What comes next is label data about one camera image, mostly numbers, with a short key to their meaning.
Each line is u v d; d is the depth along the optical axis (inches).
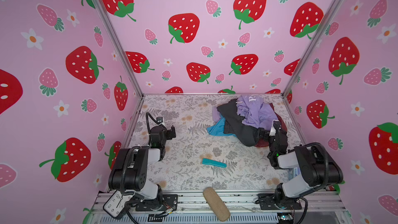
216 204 27.6
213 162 34.6
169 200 29.4
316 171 17.8
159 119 32.2
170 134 33.9
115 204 28.2
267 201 28.9
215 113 43.4
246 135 35.4
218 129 39.8
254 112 35.4
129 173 17.7
